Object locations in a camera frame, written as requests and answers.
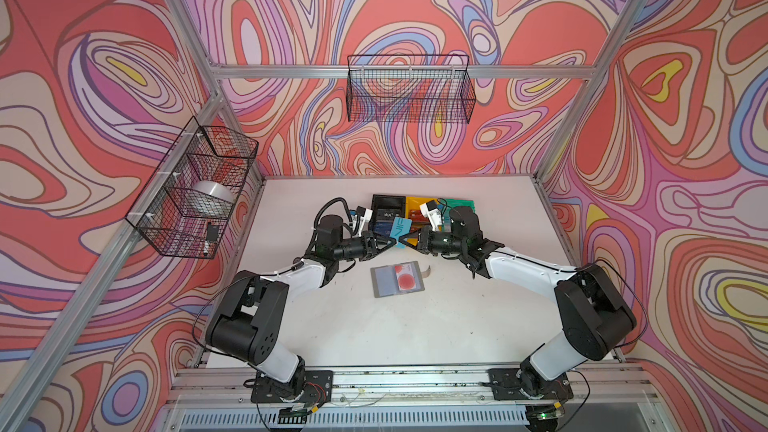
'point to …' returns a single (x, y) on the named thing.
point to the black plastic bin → (385, 208)
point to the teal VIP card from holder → (400, 227)
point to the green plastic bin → (456, 203)
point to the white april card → (405, 276)
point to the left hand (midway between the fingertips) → (396, 244)
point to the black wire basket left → (187, 204)
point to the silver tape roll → (212, 192)
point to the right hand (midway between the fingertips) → (401, 245)
